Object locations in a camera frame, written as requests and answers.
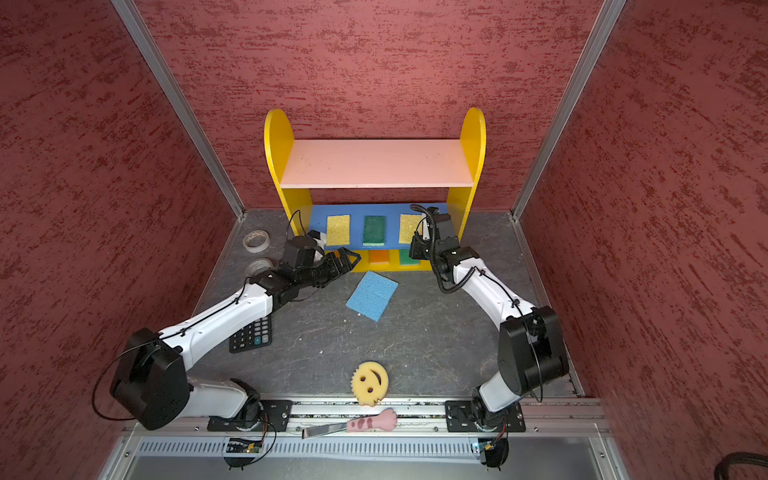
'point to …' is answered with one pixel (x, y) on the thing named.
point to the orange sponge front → (379, 257)
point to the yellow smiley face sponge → (369, 382)
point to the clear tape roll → (256, 241)
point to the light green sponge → (406, 260)
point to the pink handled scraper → (385, 421)
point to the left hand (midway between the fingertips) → (352, 268)
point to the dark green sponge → (374, 230)
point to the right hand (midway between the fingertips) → (412, 247)
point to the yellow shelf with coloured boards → (360, 193)
